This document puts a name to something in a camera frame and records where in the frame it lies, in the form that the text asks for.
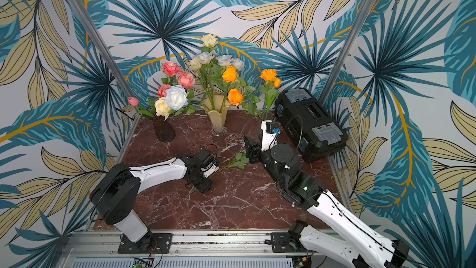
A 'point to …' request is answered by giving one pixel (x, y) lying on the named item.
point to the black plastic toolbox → (315, 131)
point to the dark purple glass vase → (164, 130)
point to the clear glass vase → (266, 115)
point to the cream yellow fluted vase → (217, 107)
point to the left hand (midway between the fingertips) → (203, 186)
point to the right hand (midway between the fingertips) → (252, 135)
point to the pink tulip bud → (134, 102)
